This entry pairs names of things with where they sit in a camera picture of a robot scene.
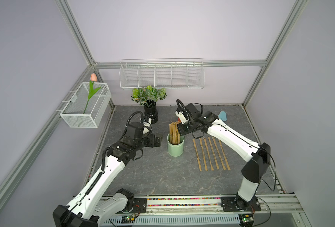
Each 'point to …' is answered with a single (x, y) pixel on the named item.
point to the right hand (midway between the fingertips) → (178, 128)
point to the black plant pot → (150, 110)
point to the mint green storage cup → (175, 150)
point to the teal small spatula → (222, 115)
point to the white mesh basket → (85, 104)
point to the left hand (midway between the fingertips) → (155, 136)
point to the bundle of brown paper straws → (174, 136)
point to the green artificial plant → (145, 95)
